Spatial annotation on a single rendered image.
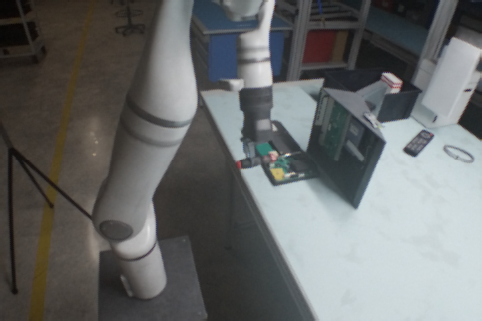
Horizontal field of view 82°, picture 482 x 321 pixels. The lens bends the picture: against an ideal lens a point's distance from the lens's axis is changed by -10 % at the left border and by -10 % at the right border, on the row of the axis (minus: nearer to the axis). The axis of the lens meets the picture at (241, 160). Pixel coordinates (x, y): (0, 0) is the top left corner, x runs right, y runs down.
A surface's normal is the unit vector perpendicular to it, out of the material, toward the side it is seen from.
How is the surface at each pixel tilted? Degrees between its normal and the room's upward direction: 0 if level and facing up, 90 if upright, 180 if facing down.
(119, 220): 87
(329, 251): 0
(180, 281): 0
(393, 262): 0
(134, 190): 90
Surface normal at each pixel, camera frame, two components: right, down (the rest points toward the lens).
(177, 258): 0.05, -0.77
